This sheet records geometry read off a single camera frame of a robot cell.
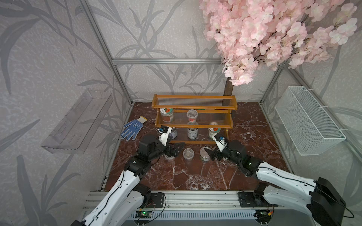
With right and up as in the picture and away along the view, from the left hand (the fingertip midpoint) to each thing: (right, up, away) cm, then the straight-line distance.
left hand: (178, 141), depth 74 cm
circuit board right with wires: (+44, -38, -3) cm, 58 cm away
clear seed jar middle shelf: (+8, +14, +11) cm, 20 cm away
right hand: (+18, -2, +6) cm, 20 cm away
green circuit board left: (-17, -36, -3) cm, 40 cm away
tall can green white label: (+8, +2, +17) cm, 19 cm away
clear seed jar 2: (-8, -14, +13) cm, 21 cm away
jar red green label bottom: (+21, +3, +17) cm, 28 cm away
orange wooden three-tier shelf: (+26, +17, +39) cm, 50 cm away
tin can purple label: (-4, +2, +18) cm, 19 cm away
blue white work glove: (-37, +4, +31) cm, 49 cm away
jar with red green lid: (-8, +14, +9) cm, 19 cm away
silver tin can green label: (+15, -11, +11) cm, 21 cm away
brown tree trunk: (+31, +31, +14) cm, 46 cm away
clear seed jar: (+5, -10, +11) cm, 16 cm away
